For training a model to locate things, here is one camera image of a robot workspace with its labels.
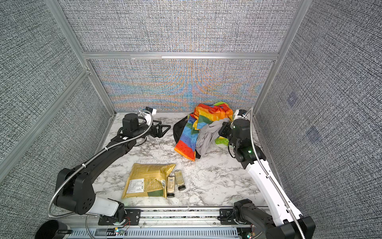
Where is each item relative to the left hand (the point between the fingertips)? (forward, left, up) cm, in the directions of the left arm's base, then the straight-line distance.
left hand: (164, 123), depth 81 cm
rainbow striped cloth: (+14, -24, -9) cm, 30 cm away
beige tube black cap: (-27, -3, -21) cm, 34 cm away
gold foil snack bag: (-25, +9, -17) cm, 31 cm away
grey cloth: (-3, -24, -8) cm, 26 cm away
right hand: (-5, -30, +5) cm, 31 cm away
